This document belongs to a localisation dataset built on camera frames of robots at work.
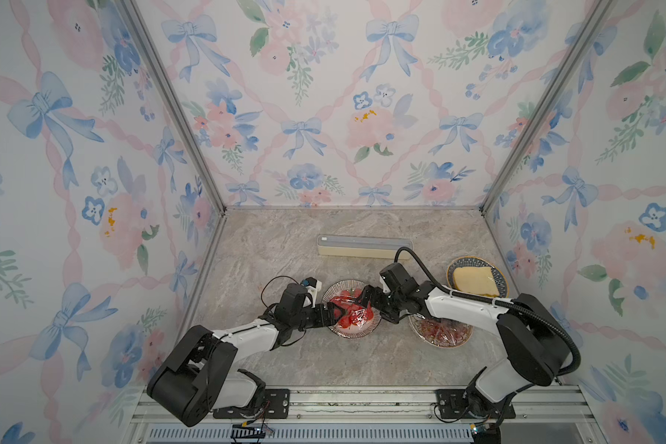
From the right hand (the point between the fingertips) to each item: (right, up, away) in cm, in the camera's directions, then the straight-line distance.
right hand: (364, 306), depth 87 cm
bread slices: (+40, +7, +9) cm, 42 cm away
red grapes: (+23, -7, -6) cm, 25 cm away
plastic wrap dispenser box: (0, +18, +17) cm, 25 cm away
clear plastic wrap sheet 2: (-4, -7, -4) cm, 9 cm away
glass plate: (-2, -4, -2) cm, 5 cm away
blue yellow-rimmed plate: (+42, +13, +13) cm, 46 cm away
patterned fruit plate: (+22, -6, -6) cm, 23 cm away
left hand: (-8, -2, -1) cm, 8 cm away
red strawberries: (-2, -3, -2) cm, 4 cm away
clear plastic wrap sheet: (+40, +8, +8) cm, 42 cm away
